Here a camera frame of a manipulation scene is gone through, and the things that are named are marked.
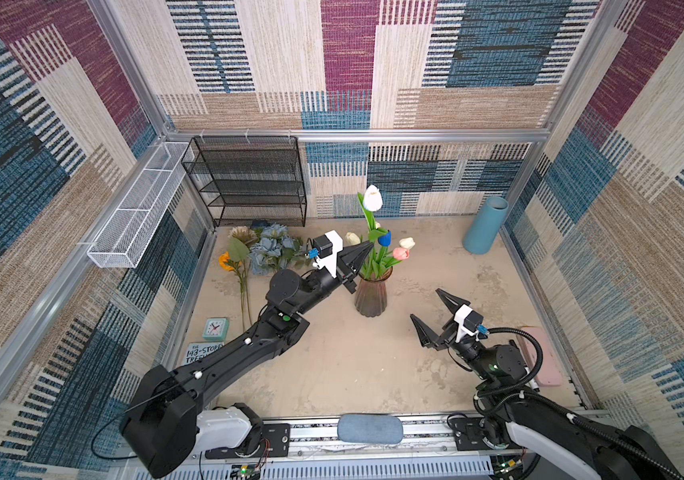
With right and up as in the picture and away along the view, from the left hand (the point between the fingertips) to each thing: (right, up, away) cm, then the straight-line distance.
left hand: (372, 241), depth 62 cm
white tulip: (+11, 0, +20) cm, 22 cm away
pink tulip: (+7, -3, +11) cm, 14 cm away
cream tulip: (-4, +1, +14) cm, 14 cm away
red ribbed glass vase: (+3, -16, +35) cm, 38 cm away
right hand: (+13, -15, +11) cm, 23 cm away
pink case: (+50, -35, +21) cm, 65 cm away
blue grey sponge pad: (+1, -45, +11) cm, 46 cm away
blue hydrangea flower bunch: (-29, -2, +38) cm, 48 cm away
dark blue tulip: (+4, 0, +14) cm, 15 cm away
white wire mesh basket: (-57, 0, +8) cm, 58 cm away
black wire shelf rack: (-40, +24, +47) cm, 66 cm away
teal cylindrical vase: (+41, +3, +41) cm, 58 cm away
